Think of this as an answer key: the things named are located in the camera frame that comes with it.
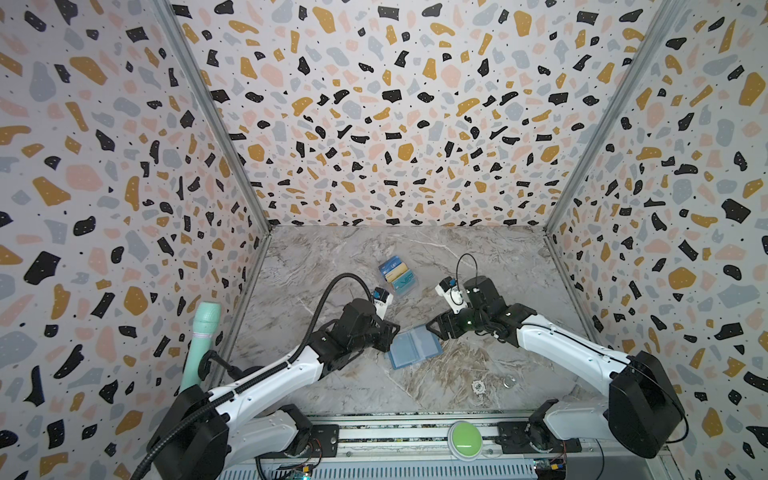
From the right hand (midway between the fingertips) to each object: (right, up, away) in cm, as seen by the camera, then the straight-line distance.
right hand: (435, 316), depth 82 cm
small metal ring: (+20, -18, 0) cm, 27 cm away
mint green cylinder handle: (-48, +4, -23) cm, 53 cm away
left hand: (-9, -1, -3) cm, 9 cm away
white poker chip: (+12, -20, +2) cm, 24 cm away
